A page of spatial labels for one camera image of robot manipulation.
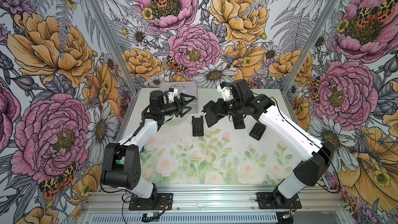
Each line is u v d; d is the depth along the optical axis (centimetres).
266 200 67
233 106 62
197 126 91
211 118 73
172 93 79
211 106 74
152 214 71
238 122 99
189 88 101
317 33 89
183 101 73
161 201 74
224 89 68
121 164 48
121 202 73
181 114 82
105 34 88
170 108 74
